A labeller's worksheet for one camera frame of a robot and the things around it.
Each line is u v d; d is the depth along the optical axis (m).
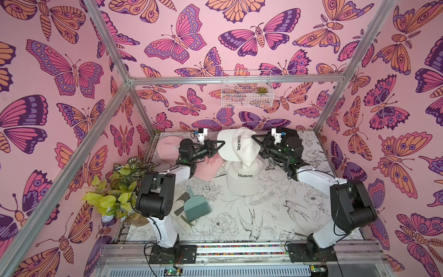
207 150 0.79
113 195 0.64
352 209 0.45
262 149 0.80
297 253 0.73
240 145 0.81
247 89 0.95
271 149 0.75
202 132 0.83
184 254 0.73
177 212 0.85
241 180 0.94
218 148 0.82
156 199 0.50
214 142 0.83
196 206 0.86
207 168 0.99
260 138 0.77
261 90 0.92
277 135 0.80
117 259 0.74
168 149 1.04
